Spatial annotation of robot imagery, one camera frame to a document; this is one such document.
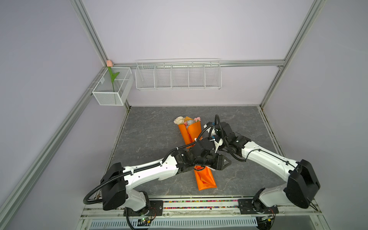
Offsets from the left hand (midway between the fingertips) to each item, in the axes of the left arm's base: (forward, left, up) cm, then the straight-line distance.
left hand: (227, 166), depth 66 cm
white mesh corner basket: (+52, +63, +9) cm, 82 cm away
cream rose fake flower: (+40, +23, -13) cm, 48 cm away
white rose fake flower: (+41, +15, -18) cm, 47 cm away
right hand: (+15, +12, -6) cm, 20 cm away
